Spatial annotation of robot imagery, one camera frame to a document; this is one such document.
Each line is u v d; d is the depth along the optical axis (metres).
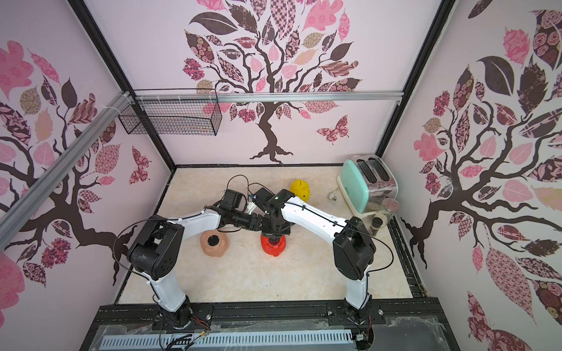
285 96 0.93
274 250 0.82
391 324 0.72
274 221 0.70
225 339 0.70
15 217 0.50
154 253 0.48
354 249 0.47
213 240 0.82
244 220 0.80
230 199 0.77
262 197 0.67
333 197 1.06
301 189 0.99
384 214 0.95
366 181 0.90
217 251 0.82
